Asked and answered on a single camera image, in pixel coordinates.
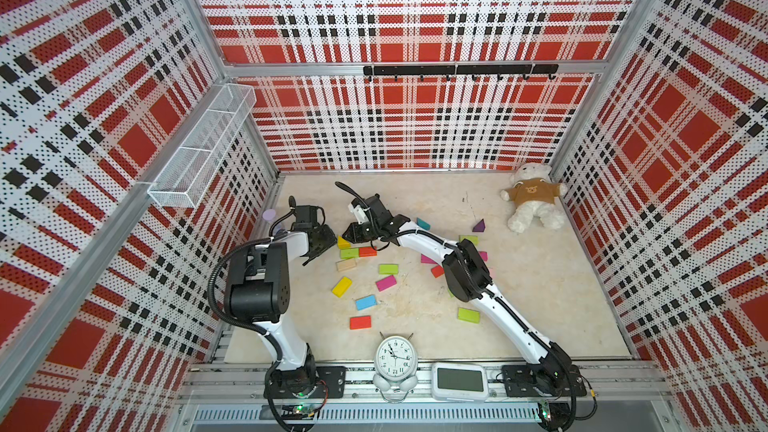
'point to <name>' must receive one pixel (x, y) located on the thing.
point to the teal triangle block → (423, 224)
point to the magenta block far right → (484, 255)
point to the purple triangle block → (480, 227)
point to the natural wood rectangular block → (345, 264)
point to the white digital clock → (459, 381)
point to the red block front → (360, 322)
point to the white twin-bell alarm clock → (396, 364)
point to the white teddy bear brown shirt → (534, 194)
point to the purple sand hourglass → (269, 214)
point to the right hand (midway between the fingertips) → (347, 234)
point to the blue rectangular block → (365, 302)
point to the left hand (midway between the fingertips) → (334, 238)
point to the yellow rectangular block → (342, 286)
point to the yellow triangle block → (342, 243)
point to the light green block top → (474, 239)
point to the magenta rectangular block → (386, 283)
